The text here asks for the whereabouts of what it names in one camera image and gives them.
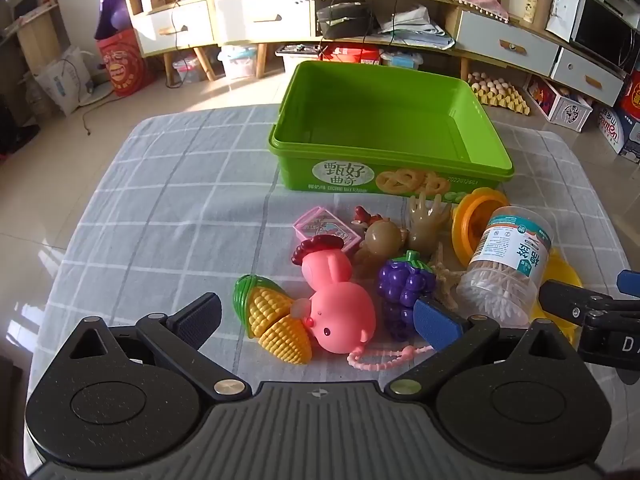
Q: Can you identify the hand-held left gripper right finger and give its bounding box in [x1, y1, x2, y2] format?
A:
[382, 296, 583, 396]

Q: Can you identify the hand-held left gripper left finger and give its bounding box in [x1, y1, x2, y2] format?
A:
[67, 292, 252, 403]

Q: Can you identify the yellow plastic toy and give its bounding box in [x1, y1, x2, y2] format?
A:
[530, 252, 585, 346]

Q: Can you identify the beige starfish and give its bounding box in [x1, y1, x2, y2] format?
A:
[430, 242, 468, 311]

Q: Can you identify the purple grapes toy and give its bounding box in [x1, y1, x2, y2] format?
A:
[376, 251, 437, 341]

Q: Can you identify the clear cotton swab jar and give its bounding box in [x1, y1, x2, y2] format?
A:
[456, 206, 553, 328]

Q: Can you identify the yellow corn toy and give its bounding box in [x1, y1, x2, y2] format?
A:
[232, 274, 315, 365]

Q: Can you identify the orange plastic ring toy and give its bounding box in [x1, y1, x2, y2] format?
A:
[451, 187, 511, 266]

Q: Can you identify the pink pig toy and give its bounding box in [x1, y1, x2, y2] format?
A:
[291, 235, 432, 372]

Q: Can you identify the brown rubber hand toy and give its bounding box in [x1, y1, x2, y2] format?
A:
[406, 191, 453, 253]

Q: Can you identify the brown rubber doll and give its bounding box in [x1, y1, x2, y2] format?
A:
[352, 220, 408, 278]

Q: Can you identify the small red toy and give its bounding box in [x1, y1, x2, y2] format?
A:
[352, 205, 388, 226]

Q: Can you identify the pink card box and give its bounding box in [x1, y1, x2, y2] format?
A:
[292, 206, 362, 256]

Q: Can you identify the green plastic box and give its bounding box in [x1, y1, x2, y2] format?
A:
[266, 60, 516, 195]

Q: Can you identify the grey checked tablecloth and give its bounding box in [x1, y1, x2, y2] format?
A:
[22, 105, 633, 480]

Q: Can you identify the blue white carton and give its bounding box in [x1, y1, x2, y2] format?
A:
[595, 105, 640, 165]

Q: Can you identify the white crate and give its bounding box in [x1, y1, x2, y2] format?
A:
[524, 74, 595, 133]

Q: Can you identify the red carton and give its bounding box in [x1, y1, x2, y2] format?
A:
[619, 67, 640, 121]

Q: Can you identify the yellow egg tray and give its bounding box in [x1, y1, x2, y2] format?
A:
[467, 71, 533, 116]

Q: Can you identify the white cabinet drawer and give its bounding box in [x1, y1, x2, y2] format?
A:
[215, 0, 311, 43]
[455, 10, 558, 63]
[132, 0, 213, 56]
[550, 49, 626, 106]

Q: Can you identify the black white microwave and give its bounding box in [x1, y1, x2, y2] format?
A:
[545, 0, 640, 78]

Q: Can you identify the clear storage box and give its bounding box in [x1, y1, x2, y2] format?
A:
[171, 54, 202, 85]
[217, 45, 259, 80]

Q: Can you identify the red gift bag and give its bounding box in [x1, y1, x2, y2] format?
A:
[95, 27, 156, 98]

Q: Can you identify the clear box with blue contents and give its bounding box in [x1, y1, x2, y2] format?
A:
[380, 50, 427, 68]

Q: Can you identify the white plastic bag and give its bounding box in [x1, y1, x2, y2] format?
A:
[32, 45, 95, 117]

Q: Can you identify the red storage box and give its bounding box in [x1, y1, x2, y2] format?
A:
[324, 46, 382, 67]

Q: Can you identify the flat tool tray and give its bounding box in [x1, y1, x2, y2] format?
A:
[274, 43, 327, 57]

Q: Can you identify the stack of papers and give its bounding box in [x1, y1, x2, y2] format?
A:
[376, 4, 457, 51]

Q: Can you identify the black device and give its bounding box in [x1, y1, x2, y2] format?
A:
[317, 2, 377, 40]

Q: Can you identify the purple balloon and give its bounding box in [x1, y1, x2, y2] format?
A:
[94, 0, 132, 41]

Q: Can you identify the wooden bookshelf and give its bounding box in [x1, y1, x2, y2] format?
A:
[0, 0, 63, 81]

